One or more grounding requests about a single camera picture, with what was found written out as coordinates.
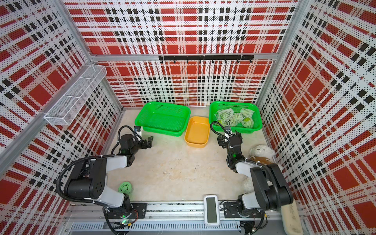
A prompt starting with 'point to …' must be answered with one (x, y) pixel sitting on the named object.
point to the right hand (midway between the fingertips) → (230, 132)
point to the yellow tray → (197, 132)
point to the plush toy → (262, 153)
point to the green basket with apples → (163, 119)
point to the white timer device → (212, 216)
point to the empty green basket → (214, 106)
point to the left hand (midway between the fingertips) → (148, 135)
